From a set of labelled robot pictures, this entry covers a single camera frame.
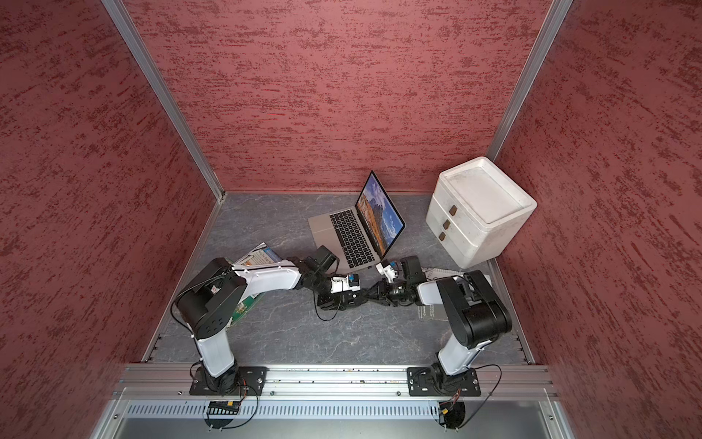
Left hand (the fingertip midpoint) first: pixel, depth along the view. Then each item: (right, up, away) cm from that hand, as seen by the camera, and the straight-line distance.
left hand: (340, 300), depth 89 cm
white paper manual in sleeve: (+32, -3, -2) cm, 33 cm away
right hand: (+8, +1, -2) cm, 9 cm away
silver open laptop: (+7, +20, +17) cm, 27 cm away
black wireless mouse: (+6, +1, -2) cm, 6 cm away
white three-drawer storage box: (+43, +30, -5) cm, 53 cm away
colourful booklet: (-30, +14, +11) cm, 35 cm away
